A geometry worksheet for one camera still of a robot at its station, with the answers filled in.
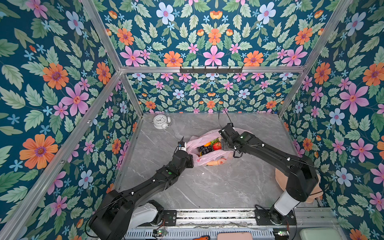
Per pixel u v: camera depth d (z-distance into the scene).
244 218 0.75
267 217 0.73
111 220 0.40
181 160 0.65
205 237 0.67
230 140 0.64
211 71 0.91
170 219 0.73
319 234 0.67
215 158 0.82
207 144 0.91
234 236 0.68
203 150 0.94
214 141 0.97
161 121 1.11
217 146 0.94
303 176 0.44
